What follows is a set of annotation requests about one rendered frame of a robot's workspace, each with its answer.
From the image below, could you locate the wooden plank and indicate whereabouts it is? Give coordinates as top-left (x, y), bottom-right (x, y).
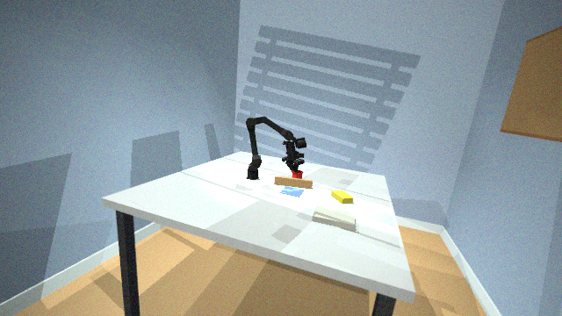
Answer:
top-left (274, 176), bottom-right (313, 189)

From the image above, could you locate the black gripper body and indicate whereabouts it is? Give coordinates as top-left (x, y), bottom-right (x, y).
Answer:
top-left (282, 150), bottom-right (305, 166)

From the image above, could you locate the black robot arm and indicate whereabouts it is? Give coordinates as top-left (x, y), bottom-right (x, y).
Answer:
top-left (246, 116), bottom-right (306, 180)

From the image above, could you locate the yellow rectangular block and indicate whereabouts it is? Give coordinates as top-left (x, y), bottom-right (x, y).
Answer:
top-left (331, 190), bottom-right (354, 204)

